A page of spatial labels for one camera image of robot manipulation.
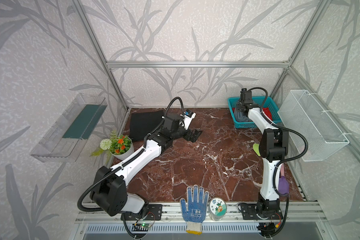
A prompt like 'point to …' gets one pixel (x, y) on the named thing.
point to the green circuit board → (145, 225)
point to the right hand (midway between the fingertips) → (244, 100)
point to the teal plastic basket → (270, 104)
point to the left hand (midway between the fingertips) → (197, 123)
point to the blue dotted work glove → (195, 213)
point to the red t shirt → (266, 110)
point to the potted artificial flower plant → (120, 146)
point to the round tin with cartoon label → (217, 207)
